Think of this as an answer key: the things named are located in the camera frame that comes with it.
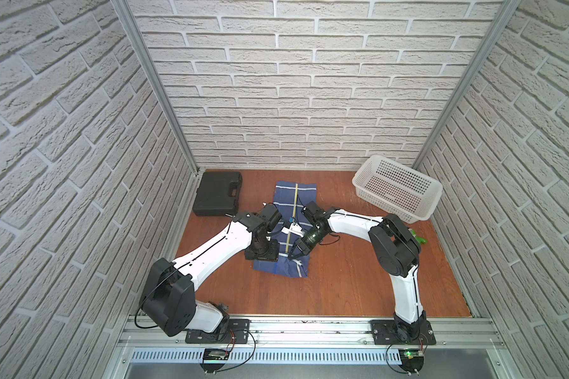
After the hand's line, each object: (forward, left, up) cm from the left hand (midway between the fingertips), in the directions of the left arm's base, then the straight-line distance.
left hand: (271, 253), depth 81 cm
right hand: (+2, -8, -6) cm, 10 cm away
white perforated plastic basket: (+37, -59, -8) cm, 70 cm away
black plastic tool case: (+30, +25, -4) cm, 40 cm away
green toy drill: (+10, -60, -8) cm, 62 cm away
